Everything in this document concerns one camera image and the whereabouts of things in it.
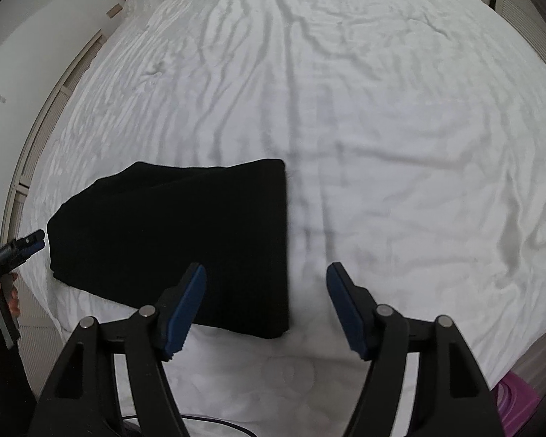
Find black cable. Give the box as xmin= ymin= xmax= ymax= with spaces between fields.
xmin=118 ymin=413 xmax=258 ymax=437

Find person's left hand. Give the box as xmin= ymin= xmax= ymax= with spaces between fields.
xmin=0 ymin=272 xmax=23 ymax=329

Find left wall switch plate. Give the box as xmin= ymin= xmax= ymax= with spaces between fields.
xmin=106 ymin=4 xmax=123 ymax=19

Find black pants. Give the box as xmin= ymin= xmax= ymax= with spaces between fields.
xmin=47 ymin=159 xmax=290 ymax=339

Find white bed duvet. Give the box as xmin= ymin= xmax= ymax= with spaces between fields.
xmin=20 ymin=0 xmax=546 ymax=436

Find white low radiator cabinet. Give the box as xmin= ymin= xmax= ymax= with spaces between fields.
xmin=0 ymin=31 xmax=106 ymax=245

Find pink plastic stool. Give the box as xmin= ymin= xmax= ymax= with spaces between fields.
xmin=492 ymin=372 xmax=541 ymax=437

